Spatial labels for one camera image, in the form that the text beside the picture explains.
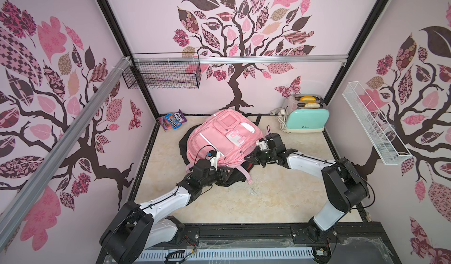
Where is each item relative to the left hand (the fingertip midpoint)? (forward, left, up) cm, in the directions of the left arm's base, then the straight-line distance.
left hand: (231, 173), depth 82 cm
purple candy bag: (+42, +39, -7) cm, 57 cm away
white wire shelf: (+1, -61, +22) cm, 65 cm away
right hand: (+7, -6, 0) cm, 10 cm away
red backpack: (+6, -9, -4) cm, 11 cm away
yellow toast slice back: (+44, -47, +10) cm, 65 cm away
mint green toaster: (+35, -45, +6) cm, 57 cm away
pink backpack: (+24, 0, 0) cm, 24 cm away
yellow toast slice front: (+39, -48, +9) cm, 63 cm away
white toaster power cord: (+43, -33, -2) cm, 54 cm away
